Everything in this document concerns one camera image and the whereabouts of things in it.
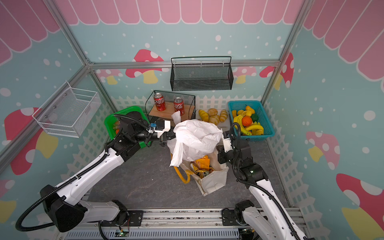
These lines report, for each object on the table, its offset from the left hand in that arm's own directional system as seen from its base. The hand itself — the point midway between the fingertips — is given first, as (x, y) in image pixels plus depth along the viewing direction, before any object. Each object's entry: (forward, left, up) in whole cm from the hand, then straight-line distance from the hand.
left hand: (184, 133), depth 61 cm
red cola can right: (+31, +7, -12) cm, 33 cm away
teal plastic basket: (+39, -53, -31) cm, 72 cm away
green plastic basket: (+29, +57, -31) cm, 72 cm away
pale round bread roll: (+47, -16, -34) cm, 60 cm away
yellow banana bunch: (+33, -33, -26) cm, 54 cm away
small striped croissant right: (+45, -25, -35) cm, 62 cm away
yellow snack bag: (-1, -8, -30) cm, 31 cm away
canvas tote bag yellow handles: (-10, -13, -28) cm, 33 cm away
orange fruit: (+33, -39, -28) cm, 58 cm away
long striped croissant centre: (+39, -18, -34) cm, 55 cm away
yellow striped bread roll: (+45, -10, -35) cm, 58 cm away
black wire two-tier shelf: (+49, +1, -26) cm, 55 cm away
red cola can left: (+34, +19, -13) cm, 41 cm away
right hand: (+4, -16, -15) cm, 22 cm away
